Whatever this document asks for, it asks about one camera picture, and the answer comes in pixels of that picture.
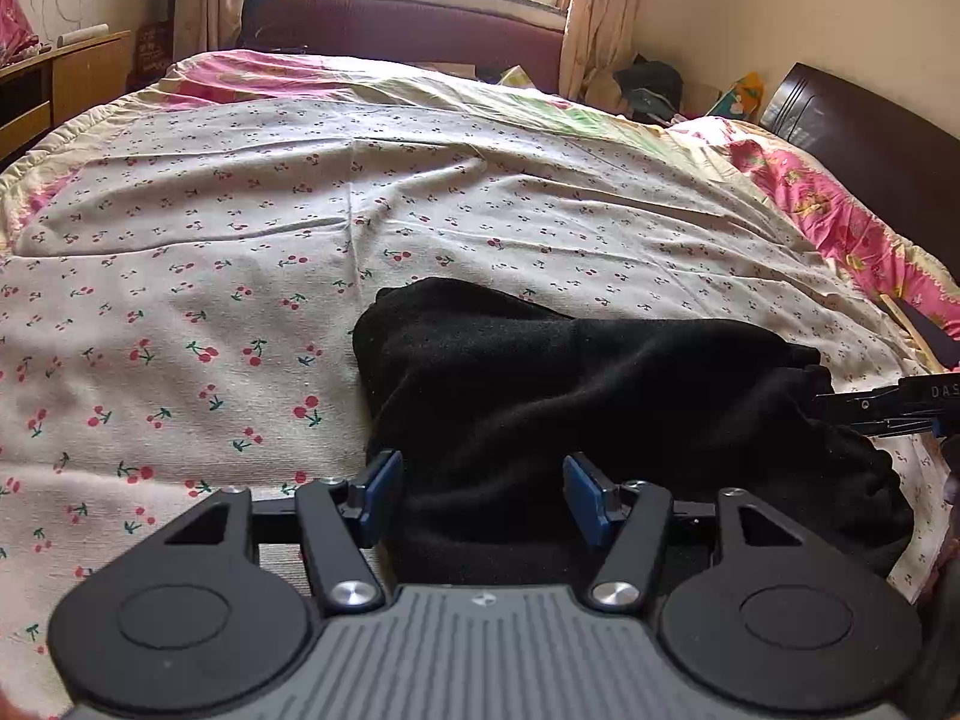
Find black pants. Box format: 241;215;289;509
353;278;914;585

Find pink floral quilt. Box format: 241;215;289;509
670;117;958;372

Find dark wooden headboard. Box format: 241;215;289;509
760;64;960;275

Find cherry print bed sheet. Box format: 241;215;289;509
2;98;924;715

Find colourful cartoon bag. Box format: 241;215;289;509
708;71;765;122

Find dark clothes pile in corner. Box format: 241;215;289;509
613;55;683;127

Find right beige curtain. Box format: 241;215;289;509
558;0;640;114

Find maroon padded window bench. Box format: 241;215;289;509
239;0;563;93

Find wooden tv cabinet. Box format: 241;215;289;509
0;31;132;167

